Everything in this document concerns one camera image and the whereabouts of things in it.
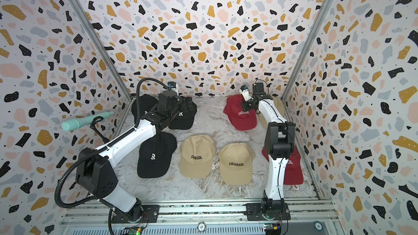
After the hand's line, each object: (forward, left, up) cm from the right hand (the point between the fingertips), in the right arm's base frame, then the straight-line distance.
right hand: (247, 103), depth 101 cm
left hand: (-11, +33, +16) cm, 38 cm away
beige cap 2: (-36, +8, -7) cm, 38 cm away
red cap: (-5, +3, -10) cm, 12 cm away
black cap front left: (-33, +50, -5) cm, 60 cm away
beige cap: (-32, +28, -6) cm, 43 cm away
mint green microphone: (-35, +73, +23) cm, 84 cm away
